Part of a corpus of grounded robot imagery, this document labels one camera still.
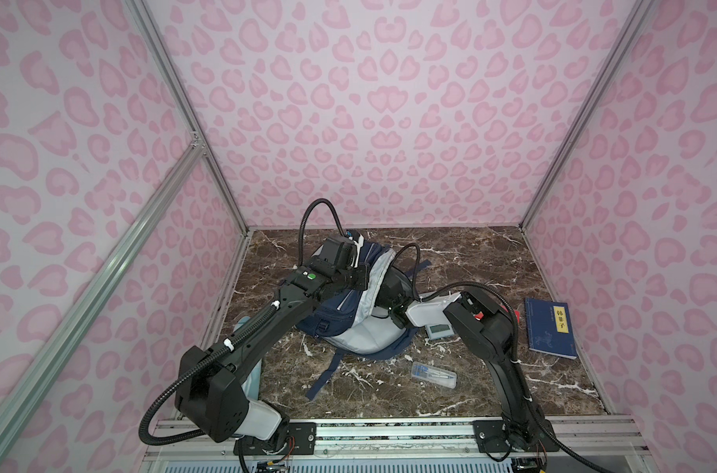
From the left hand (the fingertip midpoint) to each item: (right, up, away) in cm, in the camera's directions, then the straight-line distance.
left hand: (371, 266), depth 79 cm
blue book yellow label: (+55, -20, +12) cm, 60 cm away
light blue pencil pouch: (-32, -32, -1) cm, 45 cm away
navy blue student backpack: (-6, -14, -2) cm, 15 cm away
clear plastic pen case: (+18, -30, +3) cm, 35 cm away
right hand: (-9, -5, +12) cm, 16 cm away
